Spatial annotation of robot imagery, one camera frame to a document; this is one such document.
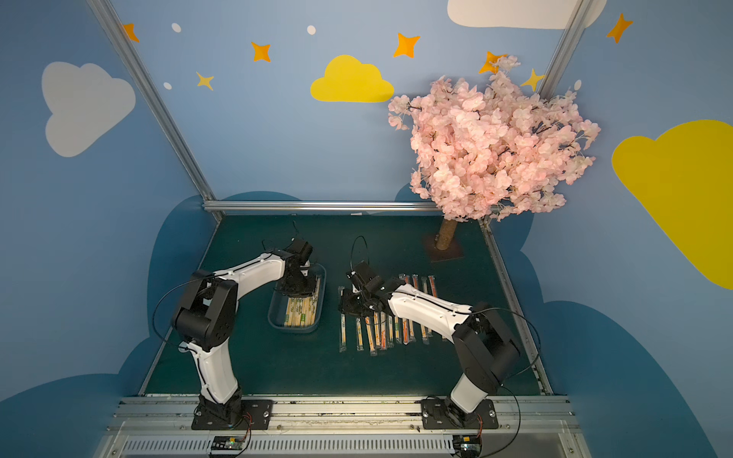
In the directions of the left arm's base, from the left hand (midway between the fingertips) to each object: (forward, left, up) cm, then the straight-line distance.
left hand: (311, 290), depth 97 cm
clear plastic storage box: (-8, +11, -1) cm, 13 cm away
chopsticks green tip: (-18, -18, -1) cm, 25 cm away
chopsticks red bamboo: (-12, -30, -2) cm, 32 cm away
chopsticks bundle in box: (-7, +2, -1) cm, 8 cm away
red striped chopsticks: (-20, -22, -2) cm, 29 cm away
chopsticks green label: (-13, -27, -3) cm, 30 cm away
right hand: (-9, -12, +8) cm, 17 cm away
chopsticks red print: (-13, -23, -2) cm, 27 cm away
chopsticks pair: (-12, -12, -2) cm, 17 cm away
